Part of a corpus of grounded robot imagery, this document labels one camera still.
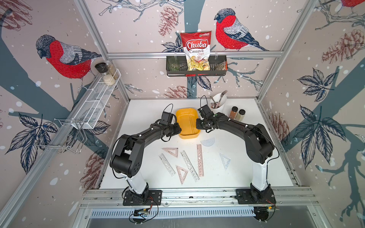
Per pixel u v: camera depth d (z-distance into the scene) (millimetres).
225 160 878
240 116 1005
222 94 1010
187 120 1070
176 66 922
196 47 814
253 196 659
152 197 729
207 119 795
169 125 803
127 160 468
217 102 1045
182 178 799
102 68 777
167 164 854
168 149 923
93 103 760
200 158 878
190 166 840
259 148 512
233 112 1033
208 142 951
